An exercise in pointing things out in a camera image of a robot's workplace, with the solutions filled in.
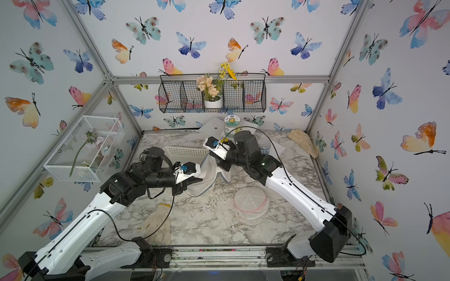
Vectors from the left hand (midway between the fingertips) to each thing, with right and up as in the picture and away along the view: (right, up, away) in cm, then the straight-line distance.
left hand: (200, 175), depth 64 cm
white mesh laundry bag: (+21, -16, +20) cm, 32 cm away
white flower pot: (+3, +33, +27) cm, 42 cm away
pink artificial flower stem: (-48, +15, +10) cm, 51 cm away
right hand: (+4, +10, +5) cm, 12 cm away
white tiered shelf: (+2, +22, +37) cm, 43 cm away
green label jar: (+11, +22, +18) cm, 31 cm away
